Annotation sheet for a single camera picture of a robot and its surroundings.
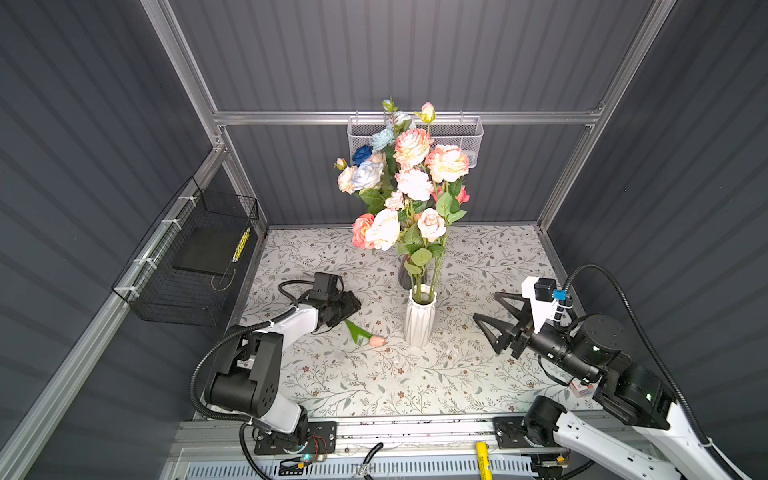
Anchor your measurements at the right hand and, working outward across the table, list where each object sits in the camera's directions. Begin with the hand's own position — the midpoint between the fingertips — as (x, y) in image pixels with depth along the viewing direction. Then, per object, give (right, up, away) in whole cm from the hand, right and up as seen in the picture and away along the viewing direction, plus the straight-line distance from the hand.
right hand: (490, 308), depth 57 cm
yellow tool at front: (+2, -37, +12) cm, 39 cm away
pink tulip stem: (-28, -15, +33) cm, 46 cm away
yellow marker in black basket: (-59, +13, +21) cm, 64 cm away
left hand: (-31, -6, +36) cm, 48 cm away
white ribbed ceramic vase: (-12, -5, +17) cm, 21 cm away
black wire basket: (-70, +6, +15) cm, 72 cm away
